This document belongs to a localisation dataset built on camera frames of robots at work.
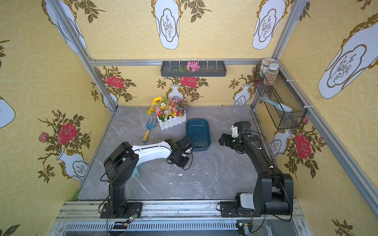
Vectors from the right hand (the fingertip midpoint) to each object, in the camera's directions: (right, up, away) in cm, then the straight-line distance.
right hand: (229, 141), depth 88 cm
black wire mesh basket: (+31, +29, 0) cm, 42 cm away
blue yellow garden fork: (-54, +8, +21) cm, 59 cm away
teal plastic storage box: (-18, +4, +19) cm, 26 cm away
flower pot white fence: (-37, +17, +9) cm, 42 cm away
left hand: (-31, -13, +4) cm, 34 cm away
